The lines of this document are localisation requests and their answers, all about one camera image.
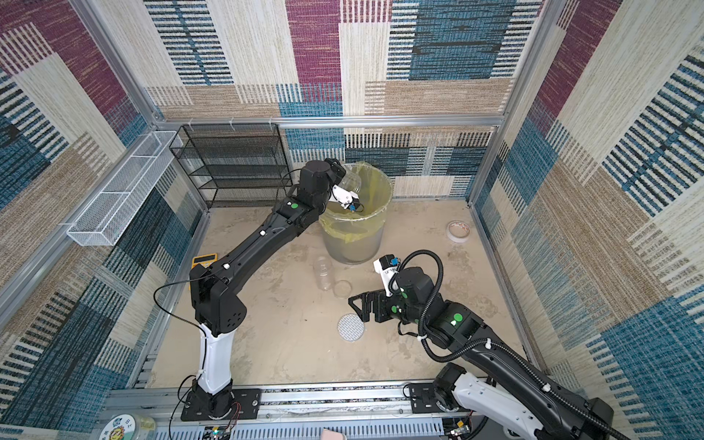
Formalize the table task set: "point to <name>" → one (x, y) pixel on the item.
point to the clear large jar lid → (342, 289)
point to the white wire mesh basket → (115, 205)
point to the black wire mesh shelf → (235, 164)
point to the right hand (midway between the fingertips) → (367, 303)
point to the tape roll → (458, 231)
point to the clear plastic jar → (324, 272)
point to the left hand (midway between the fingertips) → (326, 160)
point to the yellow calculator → (203, 259)
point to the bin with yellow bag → (356, 237)
